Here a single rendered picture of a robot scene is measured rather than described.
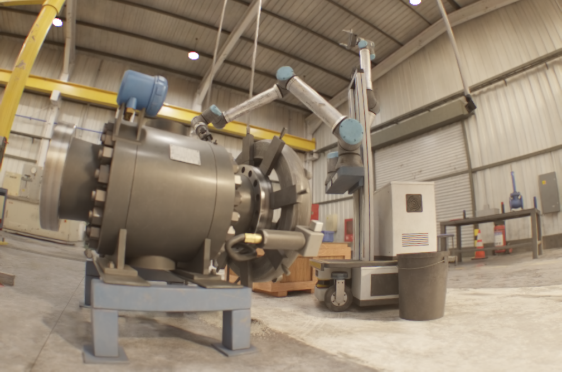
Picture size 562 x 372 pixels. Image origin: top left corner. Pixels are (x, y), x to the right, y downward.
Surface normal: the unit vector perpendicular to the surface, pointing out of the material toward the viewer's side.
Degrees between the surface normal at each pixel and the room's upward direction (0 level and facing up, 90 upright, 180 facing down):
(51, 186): 108
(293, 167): 69
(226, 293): 90
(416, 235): 90
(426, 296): 93
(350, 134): 94
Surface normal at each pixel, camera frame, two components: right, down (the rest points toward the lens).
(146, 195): 0.60, -0.03
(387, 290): 0.01, -0.29
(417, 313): -0.62, -0.19
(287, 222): -0.79, -0.20
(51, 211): 0.43, 0.50
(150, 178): 0.61, -0.25
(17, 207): 0.36, -0.25
